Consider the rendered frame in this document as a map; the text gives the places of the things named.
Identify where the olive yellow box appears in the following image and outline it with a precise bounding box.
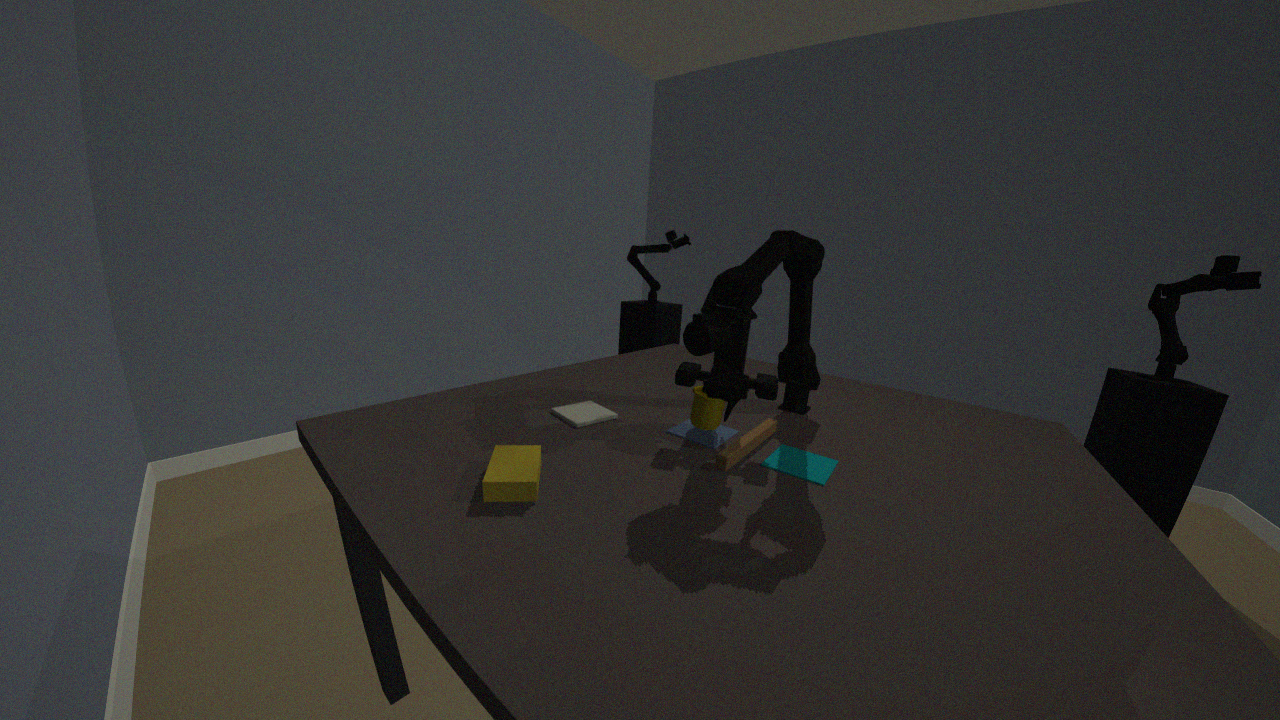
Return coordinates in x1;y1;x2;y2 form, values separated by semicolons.
483;445;541;502

